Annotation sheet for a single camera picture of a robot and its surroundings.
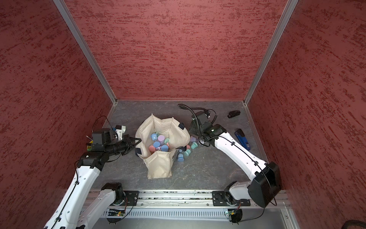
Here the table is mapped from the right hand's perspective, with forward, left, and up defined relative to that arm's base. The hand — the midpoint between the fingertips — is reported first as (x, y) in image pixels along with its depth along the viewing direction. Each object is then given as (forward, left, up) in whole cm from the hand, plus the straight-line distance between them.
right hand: (193, 130), depth 81 cm
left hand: (-9, +28, +2) cm, 29 cm away
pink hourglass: (-6, +25, -10) cm, 28 cm away
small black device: (+25, -33, -17) cm, 45 cm away
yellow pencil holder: (-5, +62, -7) cm, 63 cm away
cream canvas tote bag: (-17, +19, -8) cm, 26 cm away
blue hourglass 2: (-6, +17, -9) cm, 21 cm away
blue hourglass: (+2, +25, -10) cm, 27 cm away
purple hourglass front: (0, +20, -9) cm, 22 cm away
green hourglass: (+1, +17, -14) cm, 22 cm away
